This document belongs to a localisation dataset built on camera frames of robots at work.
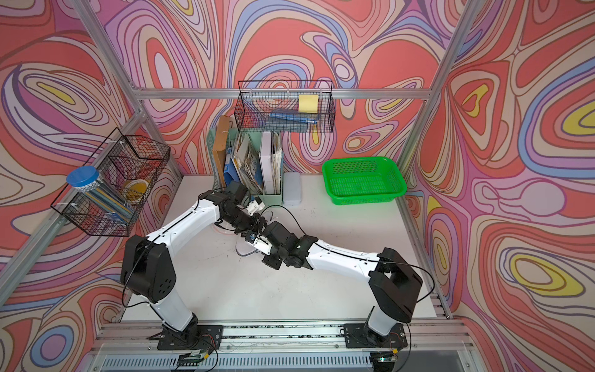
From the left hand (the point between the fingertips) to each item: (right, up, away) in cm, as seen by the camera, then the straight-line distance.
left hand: (267, 233), depth 82 cm
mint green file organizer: (+3, +29, +11) cm, 31 cm away
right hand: (0, -7, -1) cm, 7 cm away
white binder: (-2, +27, +12) cm, 30 cm away
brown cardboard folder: (-18, +32, +2) cm, 36 cm away
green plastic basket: (+45, +22, +36) cm, 61 cm away
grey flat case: (+8, +18, +32) cm, 37 cm away
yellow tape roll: (-39, +15, -12) cm, 44 cm away
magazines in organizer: (-11, +29, +16) cm, 34 cm away
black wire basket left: (-47, +24, -4) cm, 53 cm away
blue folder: (-17, +23, +10) cm, 30 cm away
